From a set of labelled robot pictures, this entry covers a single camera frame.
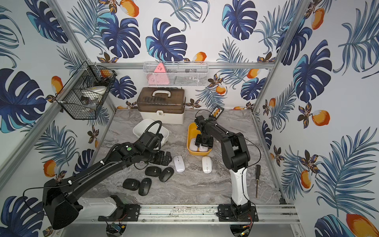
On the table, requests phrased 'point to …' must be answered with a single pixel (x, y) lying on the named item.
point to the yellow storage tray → (192, 133)
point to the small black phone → (216, 112)
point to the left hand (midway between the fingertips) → (165, 156)
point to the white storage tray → (147, 125)
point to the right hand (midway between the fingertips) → (203, 145)
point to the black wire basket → (84, 95)
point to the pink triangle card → (159, 76)
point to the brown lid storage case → (165, 104)
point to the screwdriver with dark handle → (258, 168)
